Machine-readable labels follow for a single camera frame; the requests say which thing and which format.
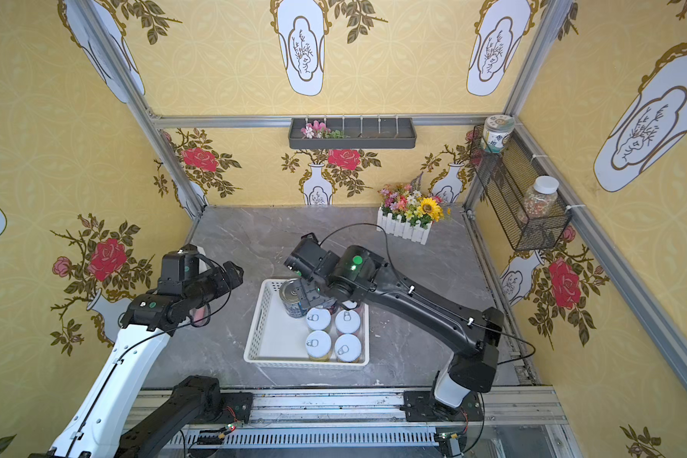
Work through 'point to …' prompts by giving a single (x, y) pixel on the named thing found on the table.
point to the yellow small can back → (318, 345)
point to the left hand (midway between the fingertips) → (218, 277)
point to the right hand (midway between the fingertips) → (321, 278)
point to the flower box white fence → (406, 213)
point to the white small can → (318, 319)
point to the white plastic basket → (275, 338)
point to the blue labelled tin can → (293, 298)
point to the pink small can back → (347, 321)
